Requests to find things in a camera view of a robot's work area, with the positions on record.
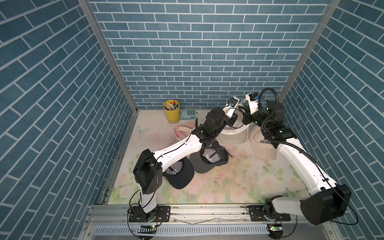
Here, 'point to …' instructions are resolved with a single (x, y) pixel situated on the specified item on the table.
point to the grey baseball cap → (211, 156)
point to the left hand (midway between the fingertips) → (239, 107)
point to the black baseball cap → (180, 174)
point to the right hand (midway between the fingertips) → (242, 107)
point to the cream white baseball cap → (235, 134)
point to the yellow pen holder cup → (172, 108)
